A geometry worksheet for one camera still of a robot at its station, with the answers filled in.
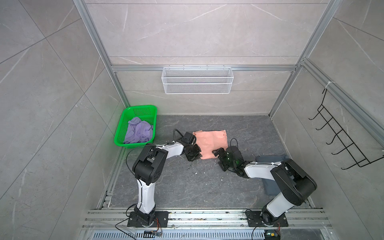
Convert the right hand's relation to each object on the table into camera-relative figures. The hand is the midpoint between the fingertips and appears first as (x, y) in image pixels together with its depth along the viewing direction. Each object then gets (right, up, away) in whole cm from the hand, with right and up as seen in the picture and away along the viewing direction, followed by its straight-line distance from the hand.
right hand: (213, 155), depth 93 cm
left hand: (-6, +1, +3) cm, 7 cm away
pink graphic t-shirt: (-1, +8, +8) cm, 12 cm away
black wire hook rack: (+55, +9, -30) cm, 64 cm away
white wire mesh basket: (-11, +50, +8) cm, 52 cm away
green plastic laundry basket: (-50, +29, +25) cm, 63 cm away
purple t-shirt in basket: (-52, +15, +11) cm, 55 cm away
